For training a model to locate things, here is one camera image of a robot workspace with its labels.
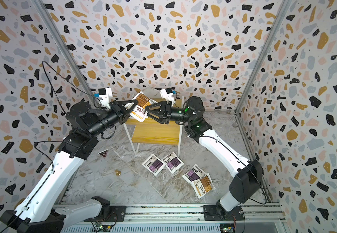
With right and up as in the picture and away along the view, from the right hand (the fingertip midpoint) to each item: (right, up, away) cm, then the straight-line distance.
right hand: (146, 115), depth 56 cm
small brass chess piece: (-24, -32, +30) cm, 50 cm away
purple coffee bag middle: (+9, -28, +36) cm, 47 cm away
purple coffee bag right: (+22, -34, +32) cm, 51 cm away
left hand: (-3, +5, 0) cm, 6 cm away
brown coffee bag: (+26, -38, +26) cm, 53 cm away
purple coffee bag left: (-2, -29, +35) cm, 45 cm away
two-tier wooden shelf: (-5, -9, +33) cm, 34 cm away
